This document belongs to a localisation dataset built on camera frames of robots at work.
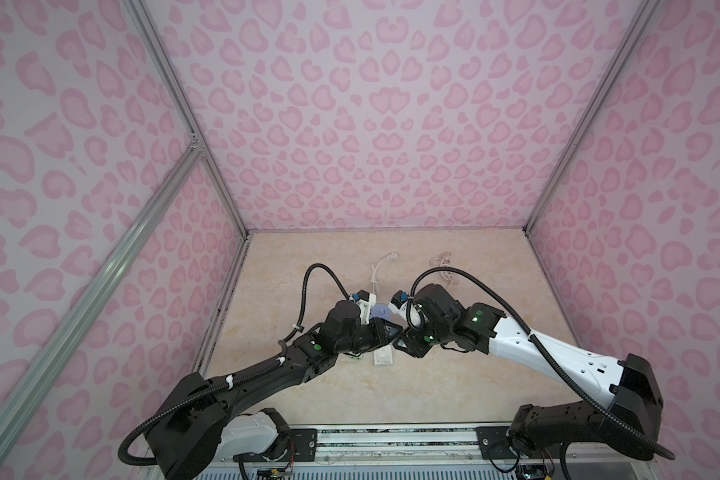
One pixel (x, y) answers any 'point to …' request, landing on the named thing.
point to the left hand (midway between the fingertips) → (408, 337)
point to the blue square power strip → (382, 311)
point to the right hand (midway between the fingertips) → (398, 338)
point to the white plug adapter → (384, 356)
